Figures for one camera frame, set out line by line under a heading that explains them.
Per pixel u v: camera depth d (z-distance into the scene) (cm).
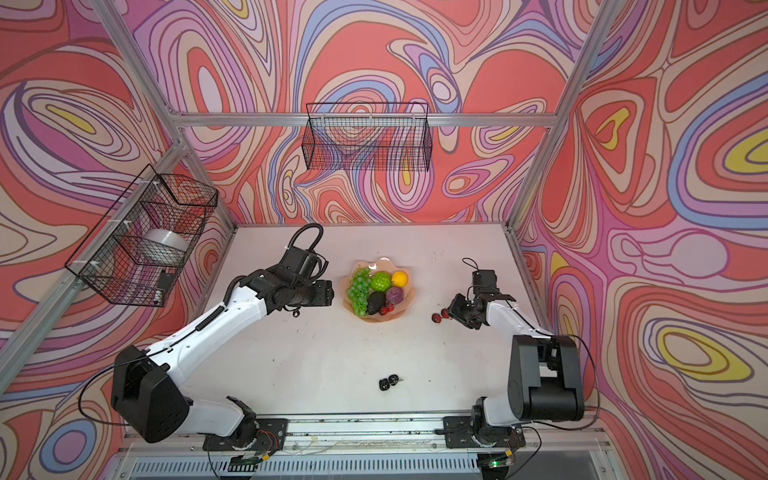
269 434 73
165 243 70
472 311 69
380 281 95
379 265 101
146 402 40
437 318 93
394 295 93
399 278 96
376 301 92
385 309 92
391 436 75
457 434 73
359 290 94
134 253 73
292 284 60
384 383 80
